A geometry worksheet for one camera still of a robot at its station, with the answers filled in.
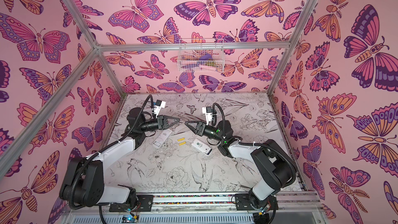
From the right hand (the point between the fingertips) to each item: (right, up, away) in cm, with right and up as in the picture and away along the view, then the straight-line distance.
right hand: (186, 123), depth 74 cm
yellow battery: (-5, -15, +20) cm, 25 cm away
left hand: (-4, +1, 0) cm, 4 cm away
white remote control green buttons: (-18, -11, +23) cm, 31 cm away
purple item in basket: (+10, +39, +22) cm, 45 cm away
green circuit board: (-27, -45, -1) cm, 53 cm away
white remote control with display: (+7, -16, +18) cm, 25 cm away
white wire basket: (0, +43, +21) cm, 48 cm away
